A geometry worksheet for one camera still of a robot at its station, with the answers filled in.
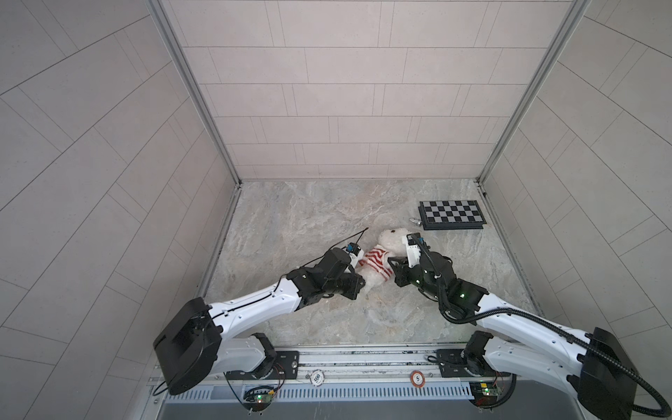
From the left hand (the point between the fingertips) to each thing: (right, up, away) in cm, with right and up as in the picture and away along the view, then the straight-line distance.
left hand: (371, 284), depth 77 cm
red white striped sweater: (+2, +7, +2) cm, 8 cm away
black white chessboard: (+34, +19, +25) cm, 46 cm away
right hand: (+4, +6, 0) cm, 8 cm away
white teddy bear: (+7, +11, +6) cm, 15 cm away
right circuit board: (+29, -26, -9) cm, 40 cm away
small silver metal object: (+19, +17, +25) cm, 36 cm away
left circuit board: (-30, -26, -12) cm, 41 cm away
